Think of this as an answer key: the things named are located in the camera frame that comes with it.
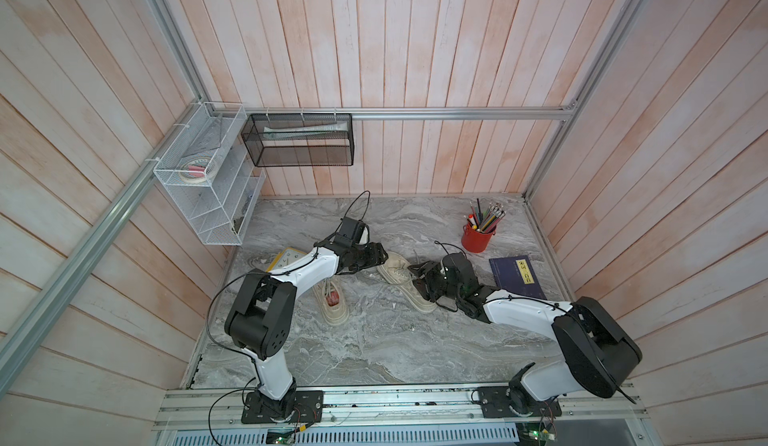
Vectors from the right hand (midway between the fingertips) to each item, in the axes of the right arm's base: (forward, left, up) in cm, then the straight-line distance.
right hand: (406, 270), depth 87 cm
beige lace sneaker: (-11, +21, -3) cm, 24 cm away
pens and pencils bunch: (+18, -27, +1) cm, 32 cm away
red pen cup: (+15, -24, -4) cm, 28 cm away
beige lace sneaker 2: (+3, +4, -5) cm, 7 cm away
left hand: (+4, +8, -2) cm, 9 cm away
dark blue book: (+4, -37, -9) cm, 38 cm away
